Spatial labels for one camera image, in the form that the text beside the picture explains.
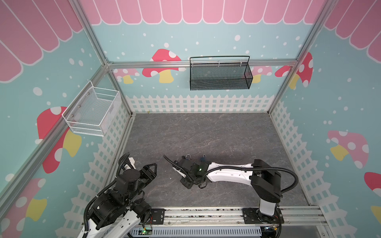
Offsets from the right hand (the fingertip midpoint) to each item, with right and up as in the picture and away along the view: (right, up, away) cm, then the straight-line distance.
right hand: (183, 178), depth 82 cm
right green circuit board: (+44, -20, -11) cm, 50 cm away
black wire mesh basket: (+24, +64, +12) cm, 69 cm away
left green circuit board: (-18, -22, -10) cm, 30 cm away
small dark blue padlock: (+12, +9, +12) cm, 19 cm away
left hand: (-13, +8, -13) cm, 20 cm away
